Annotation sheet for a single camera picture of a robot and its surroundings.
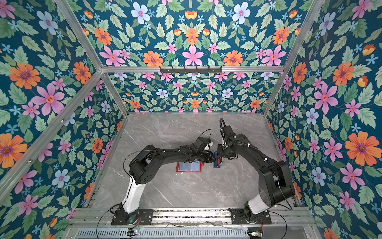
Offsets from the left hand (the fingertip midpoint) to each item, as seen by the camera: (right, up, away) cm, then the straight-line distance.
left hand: (217, 158), depth 92 cm
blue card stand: (-1, -3, -1) cm, 3 cm away
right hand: (+4, +5, -3) cm, 7 cm away
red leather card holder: (-18, -6, -1) cm, 19 cm away
